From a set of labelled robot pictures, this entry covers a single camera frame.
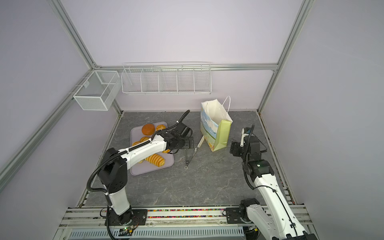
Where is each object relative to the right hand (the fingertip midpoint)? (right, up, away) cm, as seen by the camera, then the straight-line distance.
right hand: (240, 143), depth 78 cm
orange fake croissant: (-50, +8, +28) cm, 58 cm away
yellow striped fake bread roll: (-59, +1, +21) cm, 63 cm away
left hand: (-29, -2, +9) cm, 31 cm away
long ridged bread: (-63, -2, +18) cm, 66 cm away
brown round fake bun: (-58, +7, +27) cm, 65 cm away
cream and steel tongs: (-29, -13, +13) cm, 35 cm away
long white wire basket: (-44, +41, +21) cm, 64 cm away
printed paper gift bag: (-13, +11, +1) cm, 17 cm away
